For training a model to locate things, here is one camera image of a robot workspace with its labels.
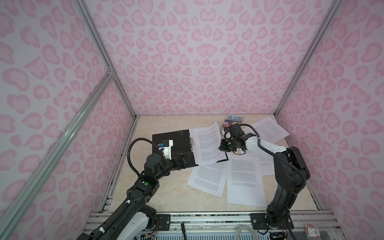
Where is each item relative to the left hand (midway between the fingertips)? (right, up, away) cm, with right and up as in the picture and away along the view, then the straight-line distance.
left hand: (188, 151), depth 73 cm
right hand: (+18, 0, +19) cm, 27 cm away
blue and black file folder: (+22, -8, +22) cm, 32 cm away
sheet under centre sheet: (+12, -18, +15) cm, 26 cm away
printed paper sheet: (+12, 0, +29) cm, 31 cm away
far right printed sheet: (+57, +10, +37) cm, 69 cm away
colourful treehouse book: (+30, +17, +41) cm, 53 cm away
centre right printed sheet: (+32, -19, +13) cm, 40 cm away
